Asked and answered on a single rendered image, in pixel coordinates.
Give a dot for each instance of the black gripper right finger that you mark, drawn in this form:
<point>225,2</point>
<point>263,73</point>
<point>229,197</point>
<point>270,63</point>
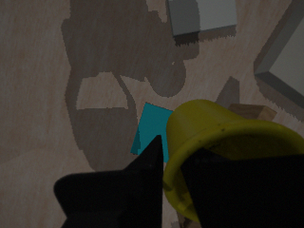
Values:
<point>215,183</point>

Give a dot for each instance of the brown flat bar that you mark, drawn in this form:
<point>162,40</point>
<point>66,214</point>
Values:
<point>247,111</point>

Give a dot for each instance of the olive yellow cup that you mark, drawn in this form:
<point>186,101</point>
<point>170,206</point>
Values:
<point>203,123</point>

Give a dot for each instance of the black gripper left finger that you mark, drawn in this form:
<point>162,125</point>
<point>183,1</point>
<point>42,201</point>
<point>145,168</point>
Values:
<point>138,187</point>

